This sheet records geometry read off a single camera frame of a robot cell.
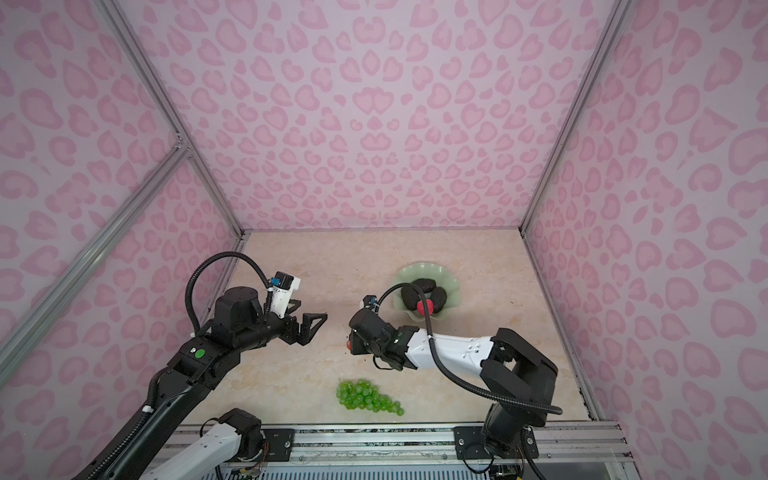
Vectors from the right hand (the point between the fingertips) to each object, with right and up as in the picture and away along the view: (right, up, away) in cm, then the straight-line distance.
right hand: (353, 336), depth 82 cm
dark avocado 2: (+22, +12, +21) cm, 33 cm away
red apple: (+22, +7, +13) cm, 27 cm away
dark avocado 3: (+26, +8, +15) cm, 31 cm away
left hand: (-8, +10, -11) cm, 17 cm away
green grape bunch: (+3, -13, -6) cm, 15 cm away
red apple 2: (-1, -3, 0) cm, 3 cm away
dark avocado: (+16, +9, +13) cm, 23 cm away
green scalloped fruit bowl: (+27, +15, +18) cm, 36 cm away
